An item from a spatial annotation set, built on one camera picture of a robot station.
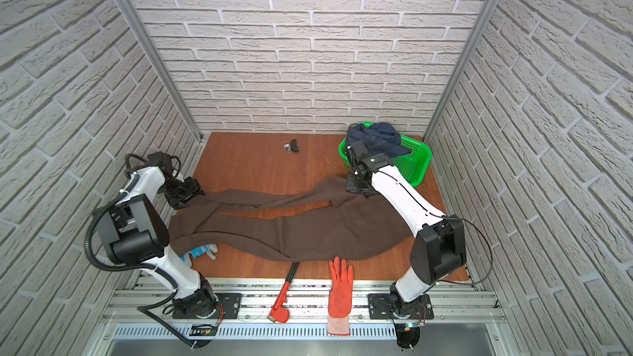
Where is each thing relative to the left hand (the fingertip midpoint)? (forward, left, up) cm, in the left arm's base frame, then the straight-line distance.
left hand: (200, 191), depth 90 cm
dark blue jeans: (+24, -71, +6) cm, 75 cm away
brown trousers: (-12, -58, -6) cm, 60 cm away
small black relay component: (+29, -32, -6) cm, 44 cm away
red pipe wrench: (-39, -33, -7) cm, 52 cm away
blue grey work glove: (-20, -7, -7) cm, 22 cm away
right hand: (-2, -60, +8) cm, 61 cm away
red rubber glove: (-35, -52, -7) cm, 63 cm away
